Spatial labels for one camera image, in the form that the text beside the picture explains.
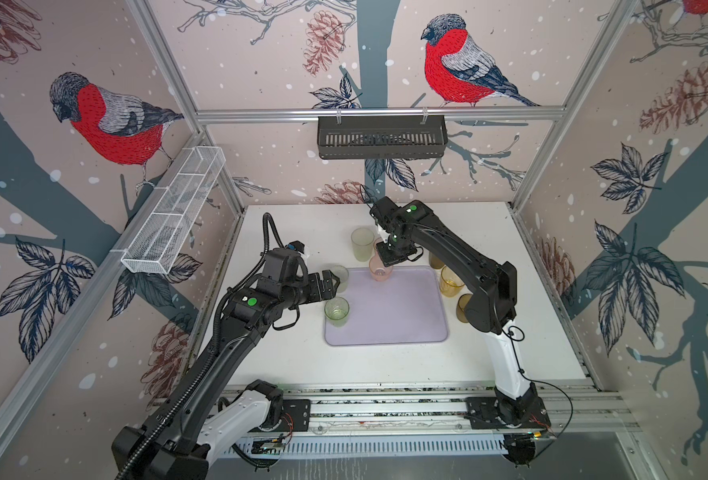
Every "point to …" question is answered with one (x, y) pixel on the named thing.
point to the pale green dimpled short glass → (342, 273)
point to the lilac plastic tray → (407, 309)
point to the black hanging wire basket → (382, 137)
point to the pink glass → (378, 270)
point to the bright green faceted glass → (337, 310)
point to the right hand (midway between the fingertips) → (386, 263)
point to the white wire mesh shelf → (170, 215)
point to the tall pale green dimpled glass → (362, 240)
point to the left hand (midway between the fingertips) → (325, 283)
